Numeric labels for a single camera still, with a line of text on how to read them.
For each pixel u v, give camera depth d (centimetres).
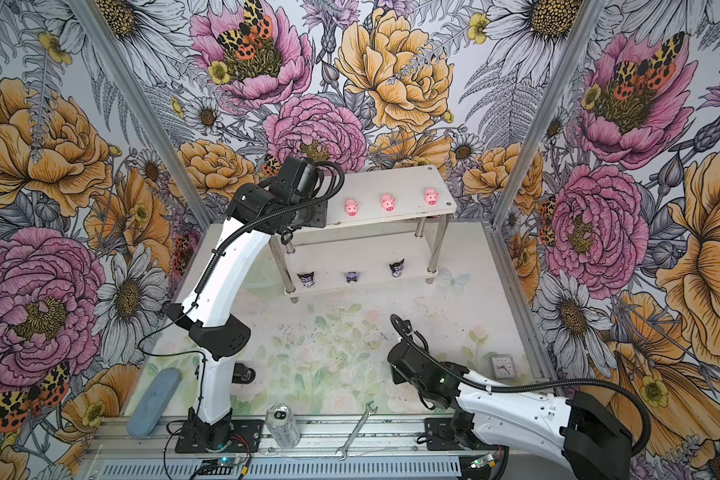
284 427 65
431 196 77
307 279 92
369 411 78
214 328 50
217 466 72
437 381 61
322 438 76
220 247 48
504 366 83
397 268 94
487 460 71
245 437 73
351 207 74
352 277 94
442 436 73
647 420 45
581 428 44
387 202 76
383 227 76
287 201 52
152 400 78
